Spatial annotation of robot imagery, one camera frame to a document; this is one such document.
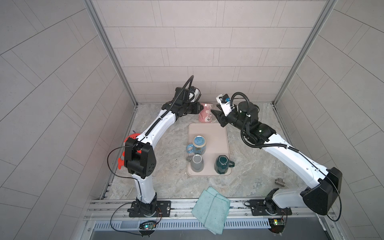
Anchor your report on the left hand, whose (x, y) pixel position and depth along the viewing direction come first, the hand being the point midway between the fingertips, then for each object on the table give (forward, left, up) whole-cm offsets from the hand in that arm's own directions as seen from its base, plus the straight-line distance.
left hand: (204, 105), depth 84 cm
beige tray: (-12, -9, -23) cm, 27 cm away
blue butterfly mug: (-19, +3, -13) cm, 23 cm away
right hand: (-10, -4, +9) cm, 14 cm away
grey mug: (-28, +4, -15) cm, 32 cm away
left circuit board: (-54, +25, -20) cm, 62 cm away
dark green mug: (-29, -9, -13) cm, 33 cm away
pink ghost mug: (-5, -1, -4) cm, 6 cm away
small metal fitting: (-35, -40, -21) cm, 57 cm away
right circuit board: (-53, -34, -24) cm, 67 cm away
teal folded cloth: (-48, -4, -22) cm, 53 cm away
